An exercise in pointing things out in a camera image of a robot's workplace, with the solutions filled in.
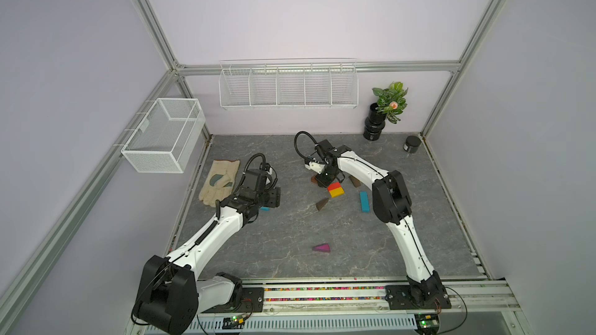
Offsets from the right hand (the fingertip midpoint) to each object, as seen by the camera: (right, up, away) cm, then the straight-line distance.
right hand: (322, 179), depth 103 cm
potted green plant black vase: (+29, +33, -7) cm, 44 cm away
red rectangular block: (+5, -3, -4) cm, 7 cm away
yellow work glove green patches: (-45, -1, -1) cm, 45 cm away
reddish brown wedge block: (-4, +1, -9) cm, 10 cm away
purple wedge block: (-1, -23, -20) cm, 30 cm away
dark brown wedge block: (-1, -10, -7) cm, 12 cm away
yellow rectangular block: (+6, -5, -4) cm, 9 cm away
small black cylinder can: (+45, +16, +9) cm, 48 cm away
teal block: (-20, -7, -28) cm, 35 cm away
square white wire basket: (-59, +15, -20) cm, 64 cm away
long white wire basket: (-15, +42, -4) cm, 45 cm away
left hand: (-20, -3, -18) cm, 27 cm away
